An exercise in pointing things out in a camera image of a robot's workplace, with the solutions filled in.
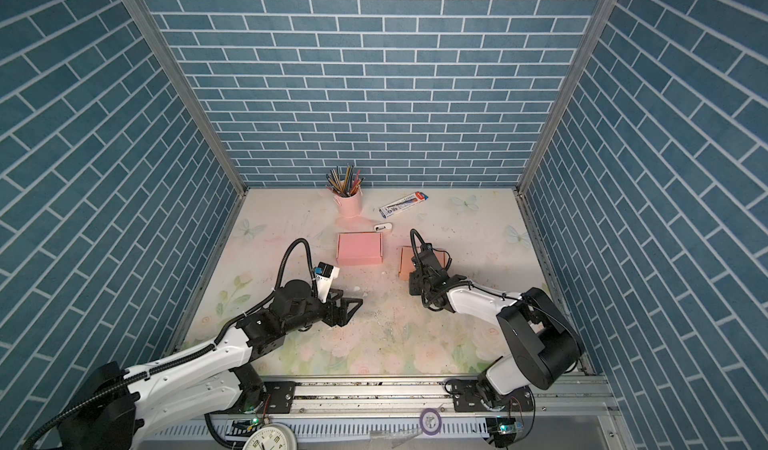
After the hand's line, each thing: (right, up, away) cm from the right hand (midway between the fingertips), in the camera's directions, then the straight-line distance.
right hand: (414, 275), depth 93 cm
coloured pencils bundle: (-25, +29, +16) cm, 42 cm away
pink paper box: (-18, +8, +6) cm, 21 cm away
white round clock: (-32, -30, -27) cm, 52 cm away
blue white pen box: (-3, +23, +23) cm, 33 cm away
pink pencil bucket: (-23, +22, +16) cm, 36 cm away
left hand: (-17, -4, -14) cm, 22 cm away
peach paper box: (-2, +3, +2) cm, 4 cm away
